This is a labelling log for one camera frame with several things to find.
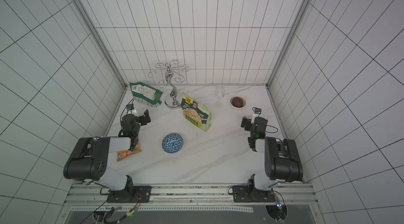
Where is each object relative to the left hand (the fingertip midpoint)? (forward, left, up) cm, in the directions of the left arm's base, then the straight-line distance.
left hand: (140, 113), depth 95 cm
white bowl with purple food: (+10, -62, 0) cm, 63 cm away
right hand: (0, -67, -1) cm, 67 cm away
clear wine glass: (+13, -50, +7) cm, 52 cm away
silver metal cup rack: (+16, -18, -7) cm, 25 cm away
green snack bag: (+13, -1, +3) cm, 14 cm away
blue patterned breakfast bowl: (-16, -21, -7) cm, 28 cm away
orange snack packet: (-24, +4, -4) cm, 24 cm away
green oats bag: (-3, -35, +6) cm, 35 cm away
